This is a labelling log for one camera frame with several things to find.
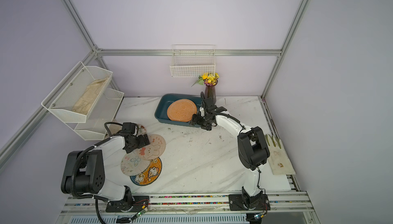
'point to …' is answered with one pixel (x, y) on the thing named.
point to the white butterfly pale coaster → (132, 164)
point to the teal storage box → (167, 98)
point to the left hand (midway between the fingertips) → (142, 146)
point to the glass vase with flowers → (210, 81)
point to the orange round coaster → (181, 110)
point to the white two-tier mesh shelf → (94, 126)
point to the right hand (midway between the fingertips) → (191, 126)
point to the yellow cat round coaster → (149, 174)
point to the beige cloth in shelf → (85, 102)
